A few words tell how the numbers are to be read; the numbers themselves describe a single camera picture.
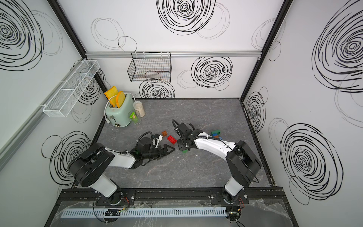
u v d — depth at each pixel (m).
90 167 0.46
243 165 0.44
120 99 0.92
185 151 0.77
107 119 1.01
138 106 1.02
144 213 0.96
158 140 0.83
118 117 0.95
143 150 0.70
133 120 1.02
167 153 0.78
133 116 1.02
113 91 0.96
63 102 0.72
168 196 0.75
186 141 0.64
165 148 0.79
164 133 0.97
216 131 0.99
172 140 0.94
